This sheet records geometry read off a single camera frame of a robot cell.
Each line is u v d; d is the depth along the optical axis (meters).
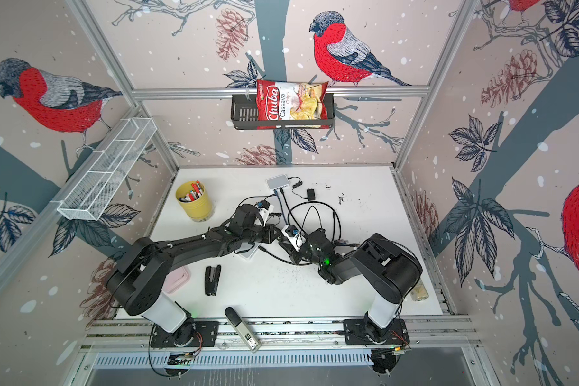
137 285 0.44
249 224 0.73
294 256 0.78
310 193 1.08
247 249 0.76
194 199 0.96
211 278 0.83
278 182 1.14
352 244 0.92
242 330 0.71
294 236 0.76
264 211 0.81
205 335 0.73
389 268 0.48
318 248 0.69
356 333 0.73
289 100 0.88
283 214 1.03
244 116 0.95
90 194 0.72
